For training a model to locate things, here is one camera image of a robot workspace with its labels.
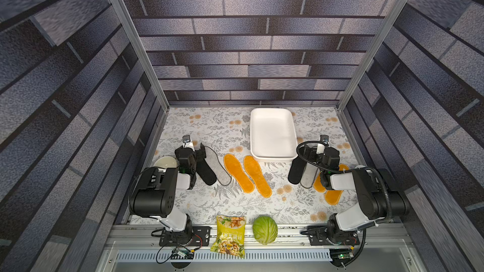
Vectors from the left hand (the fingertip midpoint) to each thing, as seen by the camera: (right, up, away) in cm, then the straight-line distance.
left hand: (192, 143), depth 94 cm
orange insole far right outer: (+67, -23, -10) cm, 72 cm away
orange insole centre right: (+32, -14, -1) cm, 35 cm away
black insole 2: (+53, -13, -1) cm, 55 cm away
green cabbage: (+35, -30, -24) cm, 52 cm away
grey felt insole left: (+16, -16, -4) cm, 23 cm away
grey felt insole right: (+58, -16, -3) cm, 61 cm away
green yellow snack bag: (+22, -33, -24) cm, 46 cm away
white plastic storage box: (+43, +3, +8) cm, 43 cm away
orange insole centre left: (+21, -11, +1) cm, 24 cm away
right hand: (+63, 0, +1) cm, 63 cm away
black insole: (+8, -14, -3) cm, 16 cm away
